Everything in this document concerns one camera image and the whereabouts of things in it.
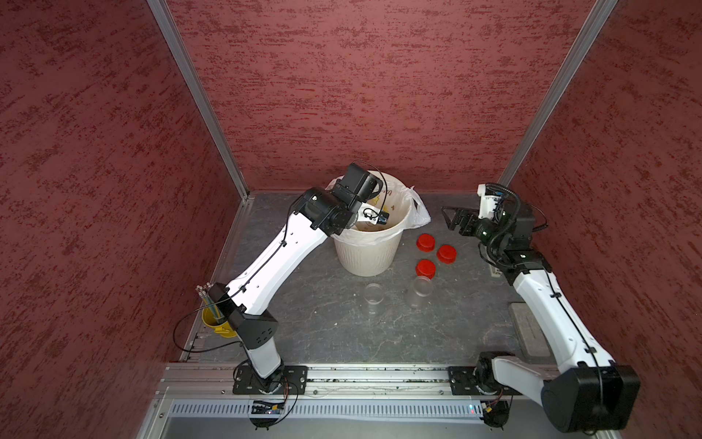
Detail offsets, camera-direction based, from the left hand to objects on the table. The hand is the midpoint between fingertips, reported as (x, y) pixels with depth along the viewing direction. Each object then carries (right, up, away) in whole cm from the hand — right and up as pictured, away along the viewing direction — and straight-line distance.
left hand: (335, 196), depth 71 cm
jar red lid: (+32, -15, +32) cm, 48 cm away
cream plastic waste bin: (+10, -19, +15) cm, 26 cm away
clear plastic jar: (+11, -33, +20) cm, 40 cm away
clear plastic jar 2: (+26, -29, +11) cm, 40 cm away
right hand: (+32, -5, +6) cm, 33 cm away
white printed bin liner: (+19, -1, +12) cm, 23 cm away
